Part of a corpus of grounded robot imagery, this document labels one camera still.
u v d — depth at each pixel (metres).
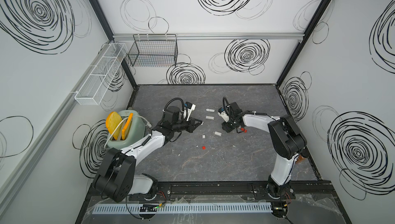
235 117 0.72
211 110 1.05
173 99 0.65
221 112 0.89
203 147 0.89
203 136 0.93
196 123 0.79
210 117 1.02
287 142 0.50
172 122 0.65
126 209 0.69
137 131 0.81
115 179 0.41
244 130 0.94
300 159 0.79
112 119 0.75
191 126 0.73
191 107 0.75
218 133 0.94
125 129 0.71
